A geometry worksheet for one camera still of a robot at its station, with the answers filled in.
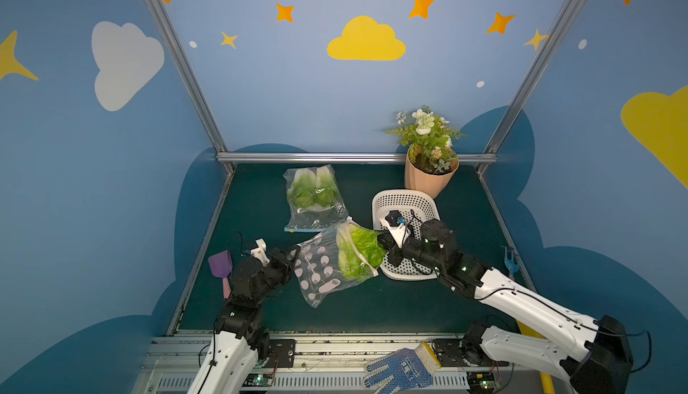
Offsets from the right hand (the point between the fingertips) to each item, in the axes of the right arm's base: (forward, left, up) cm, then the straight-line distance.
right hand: (381, 228), depth 74 cm
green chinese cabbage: (-9, +6, +3) cm, 11 cm away
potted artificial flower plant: (+37, -20, -7) cm, 43 cm away
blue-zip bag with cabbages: (+24, +24, -22) cm, 41 cm away
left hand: (-4, +21, -5) cm, 22 cm away
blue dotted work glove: (-30, -7, -23) cm, 39 cm away
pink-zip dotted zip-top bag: (-9, +14, -3) cm, 17 cm away
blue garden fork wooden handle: (+3, -47, -23) cm, 52 cm away
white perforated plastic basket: (+25, -17, -23) cm, 38 cm away
